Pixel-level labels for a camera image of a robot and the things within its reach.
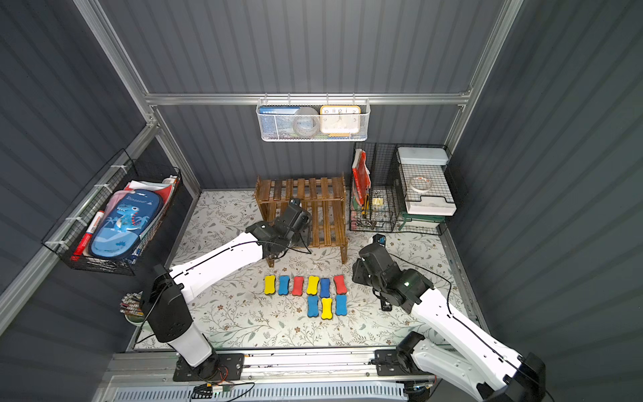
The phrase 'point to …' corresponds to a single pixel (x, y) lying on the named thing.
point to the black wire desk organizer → (399, 188)
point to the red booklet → (362, 174)
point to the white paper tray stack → (429, 162)
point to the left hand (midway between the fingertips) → (304, 232)
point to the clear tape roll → (420, 184)
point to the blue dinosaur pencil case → (131, 213)
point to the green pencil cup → (136, 320)
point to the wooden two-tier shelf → (324, 198)
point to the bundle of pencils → (131, 304)
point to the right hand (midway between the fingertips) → (361, 266)
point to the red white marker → (84, 239)
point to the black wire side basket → (123, 173)
